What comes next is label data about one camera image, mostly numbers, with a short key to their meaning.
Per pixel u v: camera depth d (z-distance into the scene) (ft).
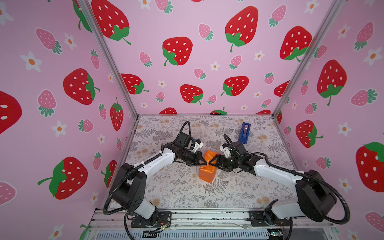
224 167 2.41
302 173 1.54
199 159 2.54
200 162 2.50
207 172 2.54
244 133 3.41
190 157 2.39
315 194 1.41
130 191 1.43
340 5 2.22
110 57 2.82
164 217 2.45
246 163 2.10
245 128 3.42
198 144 2.60
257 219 2.40
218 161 2.47
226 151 2.62
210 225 2.40
